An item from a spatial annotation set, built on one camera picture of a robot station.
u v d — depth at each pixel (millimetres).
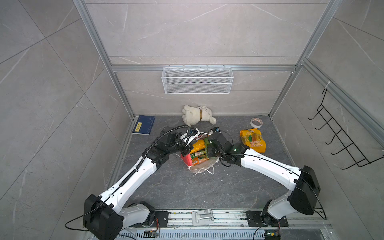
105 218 374
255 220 730
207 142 629
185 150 649
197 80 1006
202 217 720
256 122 1151
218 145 600
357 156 606
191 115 1096
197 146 823
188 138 603
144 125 1132
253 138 982
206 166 755
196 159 857
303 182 415
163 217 734
